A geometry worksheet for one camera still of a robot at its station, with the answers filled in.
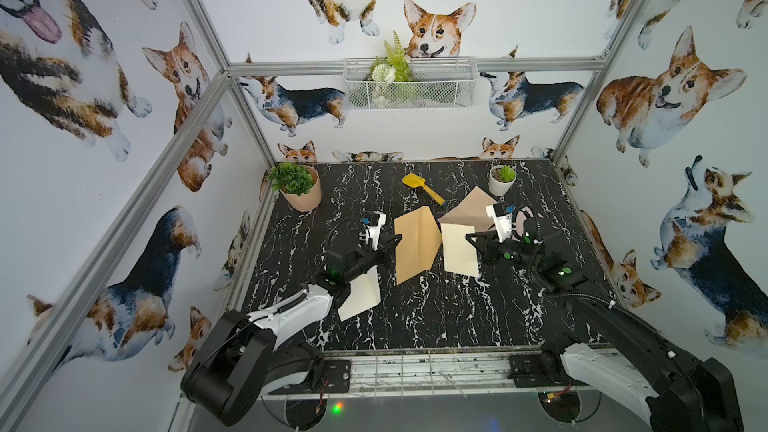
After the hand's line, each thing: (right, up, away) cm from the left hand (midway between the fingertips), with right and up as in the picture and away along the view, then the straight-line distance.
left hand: (404, 233), depth 81 cm
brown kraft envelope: (+4, -4, +5) cm, 8 cm away
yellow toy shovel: (+5, +15, +33) cm, 36 cm away
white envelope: (-12, -19, +6) cm, 23 cm away
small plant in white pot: (+34, +15, +23) cm, 43 cm away
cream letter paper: (+15, -6, 0) cm, 16 cm away
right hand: (+16, 0, -4) cm, 16 cm away
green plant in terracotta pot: (-33, +13, +14) cm, 38 cm away
